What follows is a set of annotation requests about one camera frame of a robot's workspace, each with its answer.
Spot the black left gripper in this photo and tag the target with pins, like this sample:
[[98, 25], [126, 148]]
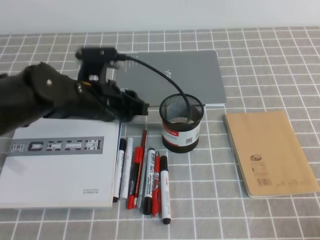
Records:
[[93, 104]]

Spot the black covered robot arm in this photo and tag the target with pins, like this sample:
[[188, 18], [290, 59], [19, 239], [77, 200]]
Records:
[[39, 91]]

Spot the white silver pen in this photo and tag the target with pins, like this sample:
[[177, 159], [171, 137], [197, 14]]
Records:
[[126, 169]]

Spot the black mesh pen holder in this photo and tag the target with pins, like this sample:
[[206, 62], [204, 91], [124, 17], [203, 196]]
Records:
[[181, 122]]

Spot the silver grey pen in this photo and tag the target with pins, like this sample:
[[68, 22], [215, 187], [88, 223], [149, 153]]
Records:
[[141, 185]]

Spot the red gel pen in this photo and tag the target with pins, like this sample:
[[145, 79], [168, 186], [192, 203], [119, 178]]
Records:
[[156, 194]]

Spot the red pencil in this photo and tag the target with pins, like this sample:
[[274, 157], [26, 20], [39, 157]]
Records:
[[140, 161]]

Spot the red black marker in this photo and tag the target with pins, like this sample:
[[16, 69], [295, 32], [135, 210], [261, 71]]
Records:
[[135, 178]]

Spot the grey Agilex notebook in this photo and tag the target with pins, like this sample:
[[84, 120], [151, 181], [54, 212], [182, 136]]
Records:
[[196, 72]]

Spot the black white marker left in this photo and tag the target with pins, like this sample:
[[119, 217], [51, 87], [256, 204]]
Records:
[[119, 169]]

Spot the black white marker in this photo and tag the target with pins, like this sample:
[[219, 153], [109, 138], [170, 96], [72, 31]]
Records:
[[119, 169], [165, 191]]

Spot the black grey marker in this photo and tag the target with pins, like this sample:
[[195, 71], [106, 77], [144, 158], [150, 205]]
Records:
[[147, 204]]

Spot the black white marker right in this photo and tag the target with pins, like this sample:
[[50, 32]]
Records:
[[165, 191]]

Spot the white book with grey band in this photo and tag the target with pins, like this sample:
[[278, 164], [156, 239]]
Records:
[[61, 163]]

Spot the grey checkered tablecloth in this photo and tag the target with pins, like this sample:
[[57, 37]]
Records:
[[263, 69]]

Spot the brown kraft notebook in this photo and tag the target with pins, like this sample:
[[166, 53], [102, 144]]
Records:
[[270, 157]]

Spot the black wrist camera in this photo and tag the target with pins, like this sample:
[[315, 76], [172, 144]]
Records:
[[94, 61]]

